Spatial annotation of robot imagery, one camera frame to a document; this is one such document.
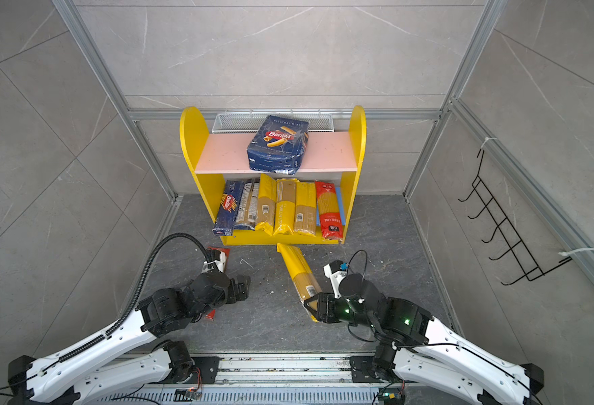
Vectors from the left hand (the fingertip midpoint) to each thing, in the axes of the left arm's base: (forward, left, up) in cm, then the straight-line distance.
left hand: (239, 276), depth 73 cm
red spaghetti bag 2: (+2, +3, +9) cm, 10 cm away
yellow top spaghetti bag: (+29, -21, -2) cm, 36 cm away
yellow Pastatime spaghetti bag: (+29, -13, -1) cm, 32 cm away
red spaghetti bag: (+30, -30, -2) cm, 43 cm away
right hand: (-10, -20, +3) cm, 22 cm away
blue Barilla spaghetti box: (+28, +8, -1) cm, 29 cm away
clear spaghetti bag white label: (+28, 0, -2) cm, 28 cm away
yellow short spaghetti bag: (+30, -6, -1) cm, 31 cm away
